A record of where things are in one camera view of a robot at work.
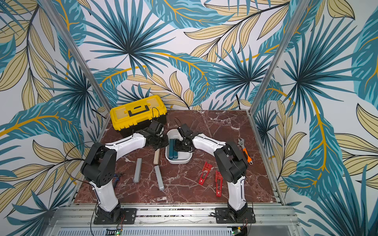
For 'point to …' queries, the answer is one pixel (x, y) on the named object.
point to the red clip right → (219, 178)
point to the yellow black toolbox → (129, 119)
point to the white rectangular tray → (183, 157)
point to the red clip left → (206, 170)
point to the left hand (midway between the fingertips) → (168, 144)
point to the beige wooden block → (156, 157)
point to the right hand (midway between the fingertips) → (176, 147)
